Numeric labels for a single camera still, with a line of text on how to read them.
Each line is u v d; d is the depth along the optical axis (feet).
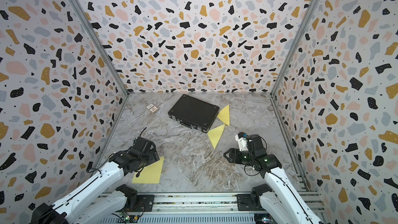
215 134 3.27
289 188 1.55
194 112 3.44
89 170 2.88
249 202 2.40
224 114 3.62
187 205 2.45
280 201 1.89
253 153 1.98
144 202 2.40
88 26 2.74
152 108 3.61
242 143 2.40
